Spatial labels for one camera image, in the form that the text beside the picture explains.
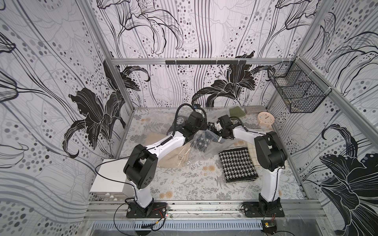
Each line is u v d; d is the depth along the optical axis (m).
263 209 0.64
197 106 0.75
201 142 0.93
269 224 0.70
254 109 1.15
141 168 0.47
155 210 0.73
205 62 0.90
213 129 0.94
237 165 0.84
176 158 0.84
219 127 0.86
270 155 0.53
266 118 1.09
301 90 0.89
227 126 0.78
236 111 1.14
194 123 0.66
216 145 0.96
